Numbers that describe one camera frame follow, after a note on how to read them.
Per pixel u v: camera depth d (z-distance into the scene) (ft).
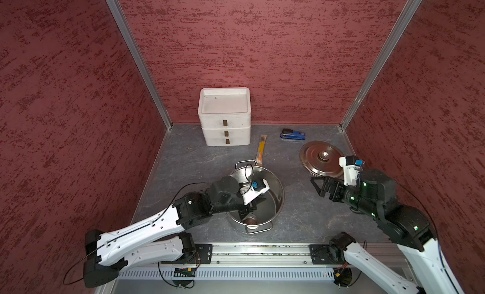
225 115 3.02
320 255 2.42
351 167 1.78
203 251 2.45
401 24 2.54
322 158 3.36
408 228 1.26
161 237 1.49
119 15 2.44
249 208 1.78
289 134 3.73
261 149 3.51
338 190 1.73
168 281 2.26
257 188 1.70
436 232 1.30
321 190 1.79
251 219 2.44
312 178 1.97
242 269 2.38
